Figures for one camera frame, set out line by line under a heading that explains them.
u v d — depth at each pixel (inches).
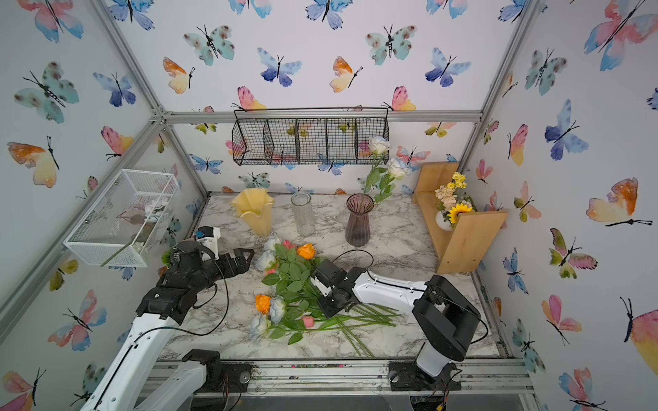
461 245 33.1
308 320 32.4
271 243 35.7
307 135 38.7
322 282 27.6
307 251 36.0
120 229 28.2
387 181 32.0
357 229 37.8
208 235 25.9
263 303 33.2
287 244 37.6
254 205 36.8
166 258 33.3
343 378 29.7
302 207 36.8
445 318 17.4
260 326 30.8
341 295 24.2
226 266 25.9
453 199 34.2
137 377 16.8
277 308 32.2
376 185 33.5
